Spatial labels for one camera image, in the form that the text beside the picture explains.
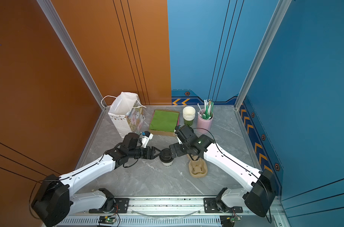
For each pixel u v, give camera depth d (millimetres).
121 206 740
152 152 708
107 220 709
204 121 939
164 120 1068
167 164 845
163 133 990
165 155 791
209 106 917
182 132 569
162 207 740
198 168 835
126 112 810
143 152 706
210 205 725
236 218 691
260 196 381
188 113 989
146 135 740
